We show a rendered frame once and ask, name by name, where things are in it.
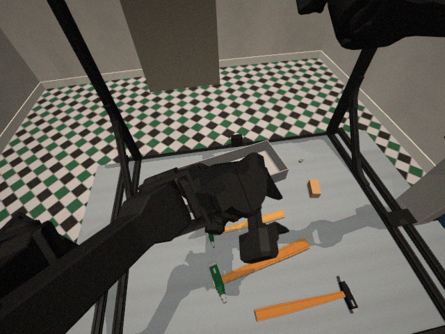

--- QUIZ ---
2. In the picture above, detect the orange rectangular block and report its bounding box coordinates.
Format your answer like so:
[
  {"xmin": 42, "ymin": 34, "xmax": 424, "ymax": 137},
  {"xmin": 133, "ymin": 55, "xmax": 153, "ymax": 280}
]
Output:
[{"xmin": 307, "ymin": 180, "xmax": 321, "ymax": 198}]

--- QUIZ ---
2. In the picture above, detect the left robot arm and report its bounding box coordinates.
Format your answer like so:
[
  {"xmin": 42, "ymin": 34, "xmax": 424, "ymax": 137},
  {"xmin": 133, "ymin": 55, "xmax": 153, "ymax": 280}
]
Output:
[{"xmin": 296, "ymin": 0, "xmax": 445, "ymax": 50}]

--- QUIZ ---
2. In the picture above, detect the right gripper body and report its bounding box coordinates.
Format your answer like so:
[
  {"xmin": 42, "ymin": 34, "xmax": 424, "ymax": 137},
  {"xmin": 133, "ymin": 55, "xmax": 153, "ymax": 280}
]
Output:
[{"xmin": 225, "ymin": 152, "xmax": 279, "ymax": 264}]

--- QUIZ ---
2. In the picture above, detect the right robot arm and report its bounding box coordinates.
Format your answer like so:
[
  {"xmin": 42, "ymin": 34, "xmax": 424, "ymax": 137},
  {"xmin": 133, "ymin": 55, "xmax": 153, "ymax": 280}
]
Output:
[{"xmin": 0, "ymin": 160, "xmax": 267, "ymax": 334}]

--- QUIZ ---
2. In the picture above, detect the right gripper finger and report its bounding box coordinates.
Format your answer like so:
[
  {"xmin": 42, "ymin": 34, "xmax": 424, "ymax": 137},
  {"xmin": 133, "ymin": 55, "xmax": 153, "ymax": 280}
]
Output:
[
  {"xmin": 267, "ymin": 221, "xmax": 289, "ymax": 241},
  {"xmin": 263, "ymin": 167, "xmax": 283, "ymax": 200}
]

